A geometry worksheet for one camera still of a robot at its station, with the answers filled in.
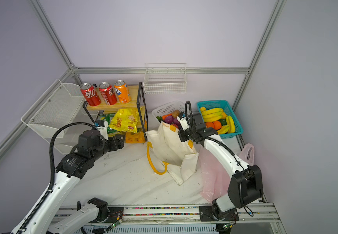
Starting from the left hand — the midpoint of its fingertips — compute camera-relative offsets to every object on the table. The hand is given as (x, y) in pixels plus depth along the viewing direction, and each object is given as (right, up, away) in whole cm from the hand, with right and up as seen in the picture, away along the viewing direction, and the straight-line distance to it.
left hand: (117, 138), depth 71 cm
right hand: (+30, +3, +12) cm, 33 cm away
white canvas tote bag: (+33, -15, +19) cm, 41 cm away
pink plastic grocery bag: (+53, -23, +10) cm, 58 cm away
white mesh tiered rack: (-38, +19, +14) cm, 45 cm away
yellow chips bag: (-2, +10, +15) cm, 18 cm away
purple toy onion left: (+25, +11, +39) cm, 48 cm away
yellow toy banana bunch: (+57, +14, +33) cm, 67 cm away
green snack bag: (-13, +11, +18) cm, 25 cm away
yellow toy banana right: (+70, +8, +33) cm, 78 cm away
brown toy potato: (+30, +16, +43) cm, 55 cm away
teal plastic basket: (+70, +23, +45) cm, 86 cm away
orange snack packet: (0, -2, +27) cm, 27 cm away
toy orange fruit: (+60, +7, +34) cm, 70 cm away
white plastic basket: (+23, +20, +44) cm, 53 cm away
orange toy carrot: (+21, +13, +41) cm, 48 cm away
